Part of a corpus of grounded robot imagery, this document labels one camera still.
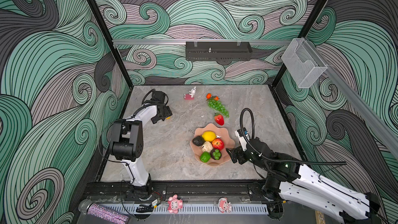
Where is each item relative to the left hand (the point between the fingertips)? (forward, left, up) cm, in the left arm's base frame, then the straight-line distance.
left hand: (164, 114), depth 96 cm
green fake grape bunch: (+8, -36, -2) cm, 37 cm away
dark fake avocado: (-19, -22, +3) cm, 29 cm away
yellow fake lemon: (-14, -28, -1) cm, 31 cm away
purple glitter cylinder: (-49, +26, -2) cm, 55 cm away
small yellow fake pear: (-6, -4, +6) cm, 9 cm away
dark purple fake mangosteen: (-26, -31, +3) cm, 40 cm away
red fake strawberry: (-1, -36, -3) cm, 36 cm away
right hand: (-25, -39, +10) cm, 47 cm away
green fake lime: (-27, -26, +2) cm, 37 cm away
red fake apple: (-19, -33, +1) cm, 38 cm away
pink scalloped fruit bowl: (-19, -29, 0) cm, 34 cm away
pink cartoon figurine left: (-47, -11, -2) cm, 48 cm away
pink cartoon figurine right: (-47, -34, -2) cm, 58 cm away
